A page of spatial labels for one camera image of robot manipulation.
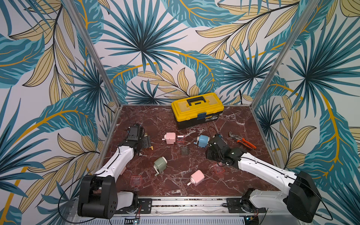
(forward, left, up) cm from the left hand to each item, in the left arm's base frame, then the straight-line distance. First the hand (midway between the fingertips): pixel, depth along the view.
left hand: (143, 142), depth 88 cm
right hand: (-6, -39, 0) cm, 40 cm away
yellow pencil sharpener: (+1, -4, -7) cm, 9 cm away
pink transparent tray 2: (-20, +2, -8) cm, 22 cm away
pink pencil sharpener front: (-20, -33, -3) cm, 39 cm away
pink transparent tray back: (+9, -23, -9) cm, 27 cm away
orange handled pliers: (+7, -67, -8) cm, 68 cm away
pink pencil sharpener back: (+6, -17, -2) cm, 18 cm away
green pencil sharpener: (-13, -12, -1) cm, 18 cm away
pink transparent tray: (-13, -48, -8) cm, 50 cm away
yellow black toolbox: (+22, -34, +7) cm, 42 cm away
